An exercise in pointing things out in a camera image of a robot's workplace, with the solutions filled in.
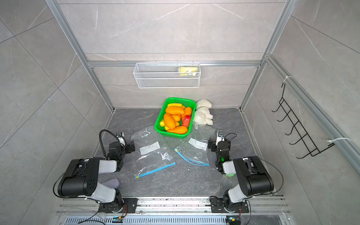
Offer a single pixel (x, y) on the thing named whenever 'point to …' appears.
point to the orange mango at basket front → (179, 130)
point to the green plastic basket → (176, 118)
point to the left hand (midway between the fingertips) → (126, 139)
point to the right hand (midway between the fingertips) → (219, 137)
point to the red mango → (186, 120)
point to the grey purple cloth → (113, 183)
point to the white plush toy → (202, 115)
